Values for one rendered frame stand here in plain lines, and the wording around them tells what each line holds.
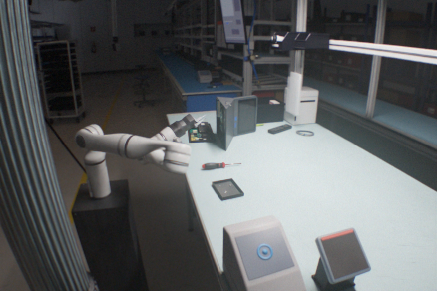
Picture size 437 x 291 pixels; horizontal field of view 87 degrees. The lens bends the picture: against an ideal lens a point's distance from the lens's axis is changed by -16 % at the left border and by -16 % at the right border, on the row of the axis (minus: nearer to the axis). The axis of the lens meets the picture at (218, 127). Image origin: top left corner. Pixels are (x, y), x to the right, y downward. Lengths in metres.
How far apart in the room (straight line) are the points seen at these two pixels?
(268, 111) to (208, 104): 1.37
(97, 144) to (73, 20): 11.83
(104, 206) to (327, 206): 0.89
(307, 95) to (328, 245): 1.19
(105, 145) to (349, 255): 0.89
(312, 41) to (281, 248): 1.10
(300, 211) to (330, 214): 0.10
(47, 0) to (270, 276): 13.04
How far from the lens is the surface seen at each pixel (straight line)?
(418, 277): 0.83
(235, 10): 2.58
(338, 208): 0.97
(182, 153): 0.93
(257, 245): 0.59
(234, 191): 0.98
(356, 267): 0.66
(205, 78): 3.42
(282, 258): 0.60
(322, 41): 1.50
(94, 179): 1.25
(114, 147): 1.06
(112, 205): 1.24
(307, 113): 1.73
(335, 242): 0.65
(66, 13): 12.93
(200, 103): 2.95
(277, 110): 1.72
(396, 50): 1.21
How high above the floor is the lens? 1.53
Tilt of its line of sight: 19 degrees down
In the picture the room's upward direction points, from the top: straight up
